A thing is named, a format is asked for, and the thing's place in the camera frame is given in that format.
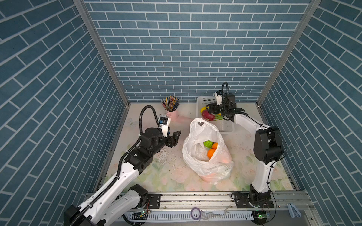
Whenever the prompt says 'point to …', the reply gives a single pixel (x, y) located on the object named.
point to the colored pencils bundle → (170, 103)
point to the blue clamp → (293, 211)
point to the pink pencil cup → (173, 115)
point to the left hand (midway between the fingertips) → (176, 130)
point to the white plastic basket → (223, 125)
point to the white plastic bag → (217, 169)
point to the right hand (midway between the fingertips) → (211, 103)
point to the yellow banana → (203, 108)
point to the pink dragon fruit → (207, 116)
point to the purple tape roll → (200, 211)
